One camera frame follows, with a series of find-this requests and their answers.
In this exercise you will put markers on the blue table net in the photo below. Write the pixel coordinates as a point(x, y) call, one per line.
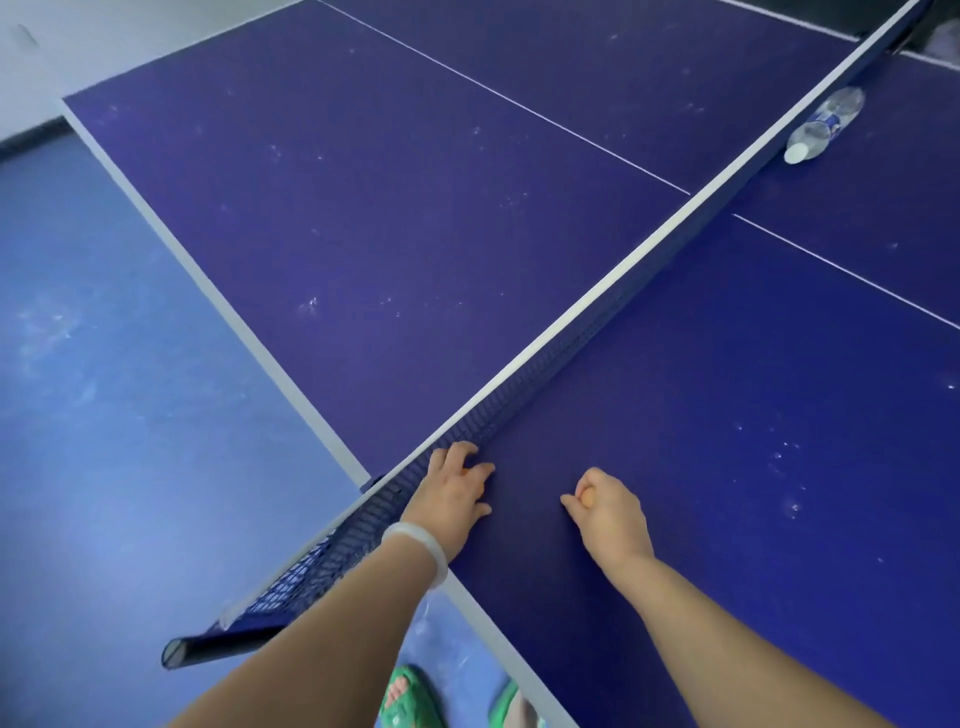
point(596, 296)

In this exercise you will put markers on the green slipper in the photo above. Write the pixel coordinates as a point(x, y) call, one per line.
point(420, 705)
point(502, 709)

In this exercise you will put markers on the blue table tennis table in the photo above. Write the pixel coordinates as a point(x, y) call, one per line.
point(375, 225)

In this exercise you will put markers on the green left slipper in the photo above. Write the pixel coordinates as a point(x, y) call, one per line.
point(420, 705)

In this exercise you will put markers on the person's right hand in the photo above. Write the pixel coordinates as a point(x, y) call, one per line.
point(615, 521)

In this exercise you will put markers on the person's right forearm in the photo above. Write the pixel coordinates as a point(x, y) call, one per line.
point(735, 660)

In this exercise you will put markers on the person's foot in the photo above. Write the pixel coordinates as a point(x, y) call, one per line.
point(401, 684)
point(525, 712)

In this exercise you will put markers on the white jade bangle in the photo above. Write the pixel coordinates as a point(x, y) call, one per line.
point(416, 534)

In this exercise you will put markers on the person's left forearm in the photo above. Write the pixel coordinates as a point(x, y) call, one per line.
point(322, 652)

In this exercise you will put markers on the person's left foot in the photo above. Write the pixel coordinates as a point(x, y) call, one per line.
point(401, 684)

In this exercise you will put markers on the clear plastic water bottle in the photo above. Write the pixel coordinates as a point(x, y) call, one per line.
point(825, 124)

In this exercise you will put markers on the person's right foot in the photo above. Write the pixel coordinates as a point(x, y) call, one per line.
point(525, 712)

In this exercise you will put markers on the green right slipper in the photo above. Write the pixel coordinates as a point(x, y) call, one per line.
point(502, 709)

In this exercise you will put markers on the person's left hand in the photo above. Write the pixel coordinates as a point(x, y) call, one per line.
point(446, 499)

